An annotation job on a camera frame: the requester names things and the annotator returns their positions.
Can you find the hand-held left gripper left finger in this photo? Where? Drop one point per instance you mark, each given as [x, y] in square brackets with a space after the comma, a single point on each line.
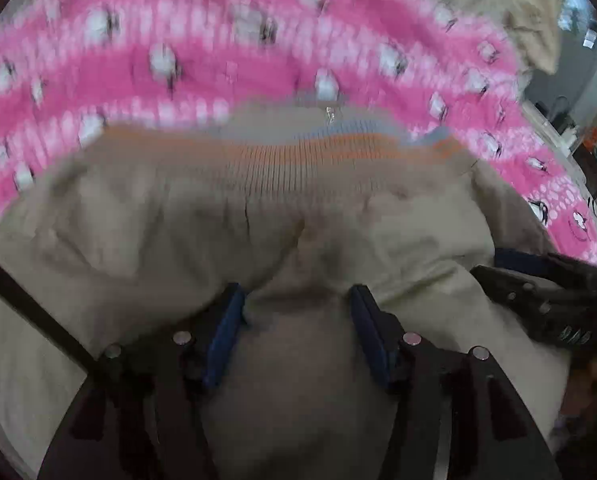
[223, 335]

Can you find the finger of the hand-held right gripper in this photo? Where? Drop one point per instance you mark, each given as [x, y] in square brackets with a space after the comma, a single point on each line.
[518, 290]
[520, 260]

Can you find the floral bed sheet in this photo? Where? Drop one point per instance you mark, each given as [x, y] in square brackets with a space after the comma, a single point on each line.
[483, 0]

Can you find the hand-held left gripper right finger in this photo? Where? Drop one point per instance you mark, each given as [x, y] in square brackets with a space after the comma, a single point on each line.
[373, 340]

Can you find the pink penguin print blanket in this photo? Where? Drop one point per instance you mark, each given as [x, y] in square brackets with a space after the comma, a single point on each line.
[228, 70]

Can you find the beige zip jacket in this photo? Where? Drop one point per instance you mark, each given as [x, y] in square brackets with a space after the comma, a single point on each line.
[278, 220]

